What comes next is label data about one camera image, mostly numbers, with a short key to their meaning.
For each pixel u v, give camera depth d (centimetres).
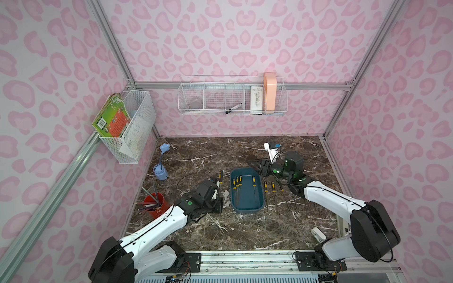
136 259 42
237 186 96
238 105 98
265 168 71
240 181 98
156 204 82
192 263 73
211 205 65
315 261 71
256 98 91
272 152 72
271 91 84
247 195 92
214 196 71
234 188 95
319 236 77
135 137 84
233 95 98
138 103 94
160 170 94
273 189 95
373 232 42
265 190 95
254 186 95
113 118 72
